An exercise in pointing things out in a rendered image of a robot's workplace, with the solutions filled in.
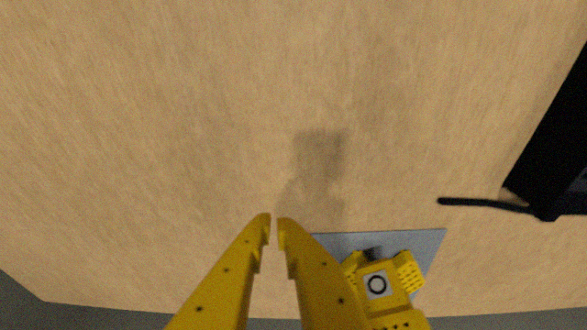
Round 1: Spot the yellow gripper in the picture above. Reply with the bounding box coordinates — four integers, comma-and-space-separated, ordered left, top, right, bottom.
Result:
163, 213, 373, 330

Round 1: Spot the black power strip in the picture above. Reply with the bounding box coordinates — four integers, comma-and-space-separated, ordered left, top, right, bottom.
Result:
439, 44, 587, 221

